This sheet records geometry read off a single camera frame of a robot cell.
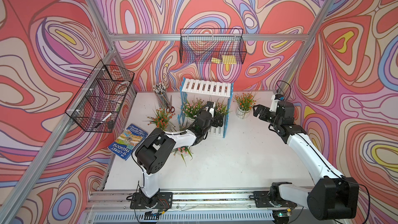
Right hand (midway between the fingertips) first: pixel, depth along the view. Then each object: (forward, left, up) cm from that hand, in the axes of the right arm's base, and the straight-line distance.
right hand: (260, 112), depth 83 cm
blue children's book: (-9, +77, -14) cm, 79 cm away
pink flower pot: (-18, +42, -7) cm, 46 cm away
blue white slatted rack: (+12, +29, +8) cm, 32 cm away
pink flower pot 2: (+6, +20, -3) cm, 21 cm away
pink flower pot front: (+6, +38, -2) cm, 39 cm away
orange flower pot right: (+11, +5, -3) cm, 13 cm away
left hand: (+4, +22, -5) cm, 23 cm away
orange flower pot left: (+2, +56, -5) cm, 56 cm away
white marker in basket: (-7, +80, +7) cm, 80 cm away
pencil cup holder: (+21, +58, 0) cm, 62 cm away
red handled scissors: (+20, +53, -18) cm, 60 cm away
